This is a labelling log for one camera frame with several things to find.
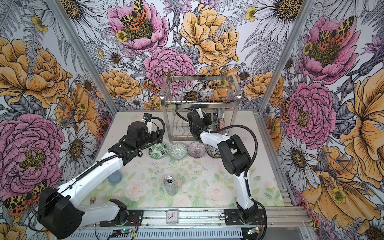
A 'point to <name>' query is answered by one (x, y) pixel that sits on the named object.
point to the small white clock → (172, 216)
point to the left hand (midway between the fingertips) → (154, 132)
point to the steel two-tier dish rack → (219, 94)
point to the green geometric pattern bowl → (177, 151)
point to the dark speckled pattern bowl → (213, 151)
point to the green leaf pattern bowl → (158, 151)
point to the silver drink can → (170, 186)
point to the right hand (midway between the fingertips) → (211, 117)
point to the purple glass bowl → (196, 149)
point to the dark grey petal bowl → (217, 114)
